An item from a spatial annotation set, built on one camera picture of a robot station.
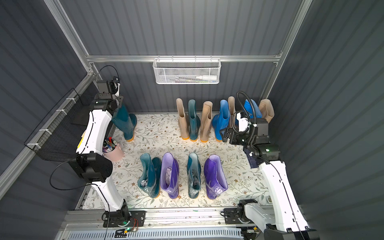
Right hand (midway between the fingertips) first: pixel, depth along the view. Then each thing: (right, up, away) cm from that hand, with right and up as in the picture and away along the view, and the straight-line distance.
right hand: (231, 131), depth 70 cm
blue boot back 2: (+15, +13, +19) cm, 28 cm away
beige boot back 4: (+25, +13, +17) cm, 33 cm away
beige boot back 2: (-11, +6, +17) cm, 21 cm away
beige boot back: (-24, +6, +15) cm, 29 cm away
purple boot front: (-30, -21, +2) cm, 37 cm away
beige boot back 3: (+5, +17, +19) cm, 26 cm away
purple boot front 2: (-9, -19, -10) cm, 23 cm away
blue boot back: (-1, +6, +17) cm, 18 cm away
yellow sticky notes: (-73, -4, +3) cm, 73 cm away
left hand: (-62, +20, +9) cm, 66 cm away
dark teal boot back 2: (-17, +4, +17) cm, 25 cm away
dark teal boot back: (-61, +5, +25) cm, 66 cm away
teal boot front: (-37, -21, -5) cm, 43 cm away
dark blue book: (+20, -19, +24) cm, 37 cm away
